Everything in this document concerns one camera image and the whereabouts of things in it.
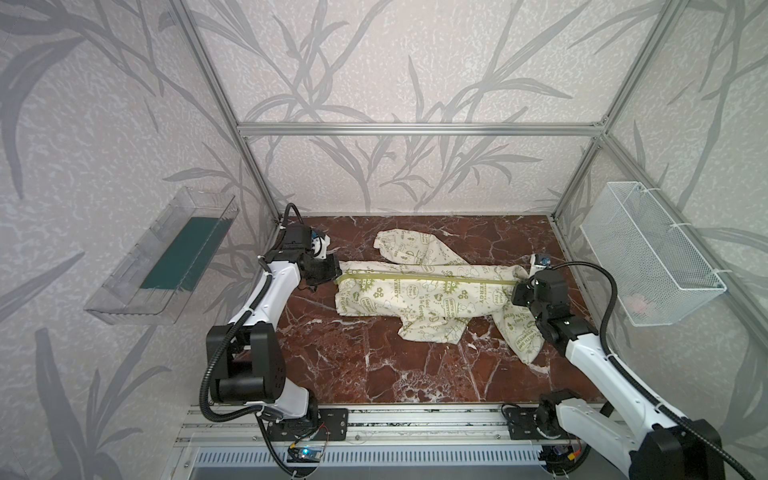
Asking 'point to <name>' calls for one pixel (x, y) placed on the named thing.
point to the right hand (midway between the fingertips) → (525, 271)
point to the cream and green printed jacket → (433, 292)
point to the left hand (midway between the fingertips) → (343, 260)
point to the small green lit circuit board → (310, 452)
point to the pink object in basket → (637, 302)
